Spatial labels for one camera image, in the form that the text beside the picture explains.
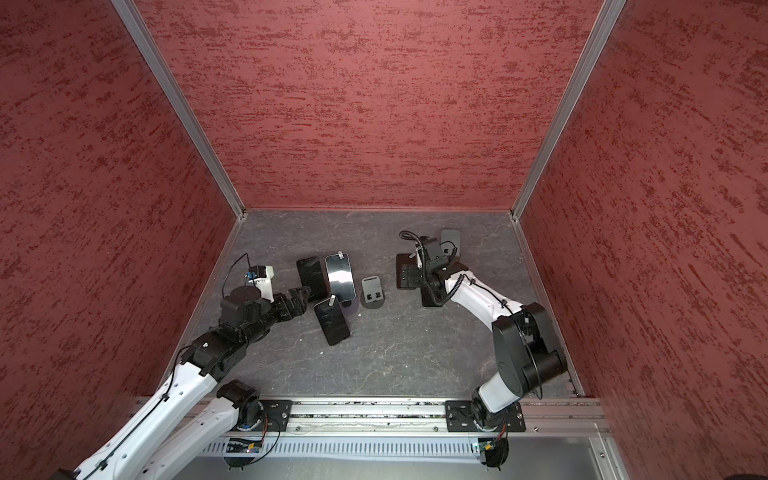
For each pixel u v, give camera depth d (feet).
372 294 2.99
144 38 2.44
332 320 2.68
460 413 2.43
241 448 2.36
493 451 2.33
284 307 2.20
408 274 2.67
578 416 2.48
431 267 2.30
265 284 2.24
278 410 2.48
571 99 2.87
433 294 3.27
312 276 2.96
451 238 3.42
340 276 2.94
